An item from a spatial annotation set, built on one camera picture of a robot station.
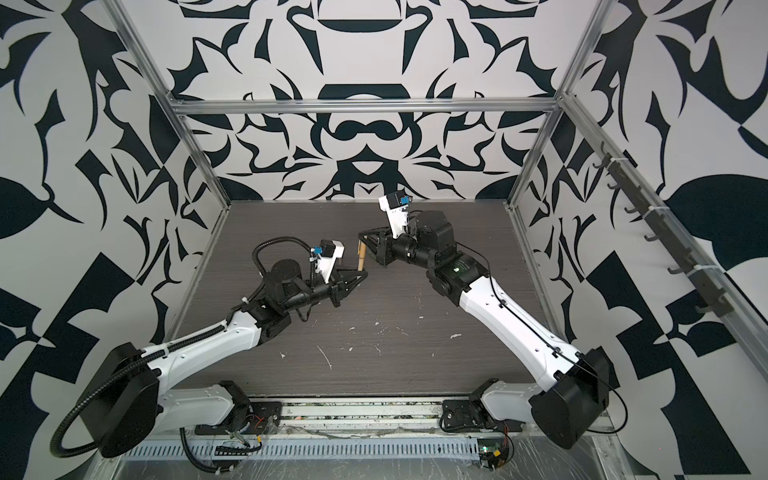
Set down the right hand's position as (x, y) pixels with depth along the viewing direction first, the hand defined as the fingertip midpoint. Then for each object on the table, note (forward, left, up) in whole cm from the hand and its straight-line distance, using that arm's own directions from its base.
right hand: (361, 235), depth 67 cm
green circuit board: (-36, -29, -35) cm, 58 cm away
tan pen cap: (-1, 0, -4) cm, 4 cm away
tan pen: (-3, 0, -7) cm, 8 cm away
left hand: (-2, -1, -8) cm, 9 cm away
